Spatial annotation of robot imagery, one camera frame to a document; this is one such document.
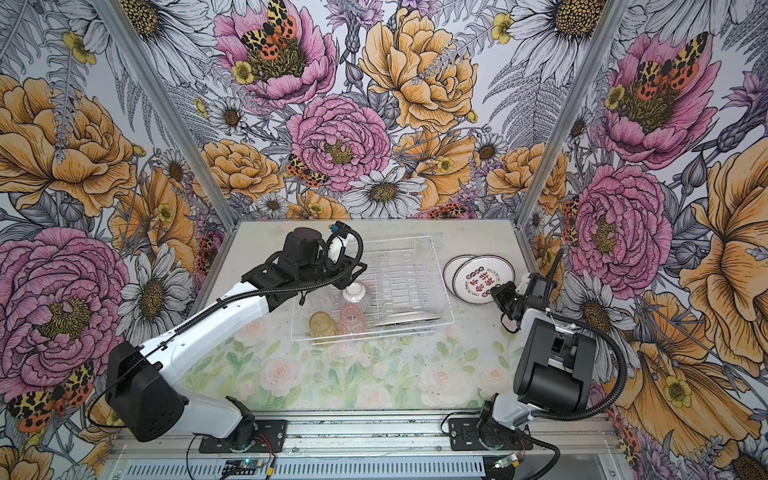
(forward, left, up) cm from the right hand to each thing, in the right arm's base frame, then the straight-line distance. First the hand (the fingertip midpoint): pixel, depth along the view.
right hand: (490, 294), depth 93 cm
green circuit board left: (-41, +66, -6) cm, 78 cm away
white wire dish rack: (+7, +26, -5) cm, 28 cm away
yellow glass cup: (-8, +51, -2) cm, 52 cm away
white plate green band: (-11, +27, +8) cm, 30 cm away
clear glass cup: (0, +41, +2) cm, 41 cm away
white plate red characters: (+9, +2, -3) cm, 9 cm away
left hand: (-3, +39, +17) cm, 42 cm away
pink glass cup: (-6, +42, -2) cm, 43 cm away
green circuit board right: (-41, +4, -7) cm, 42 cm away
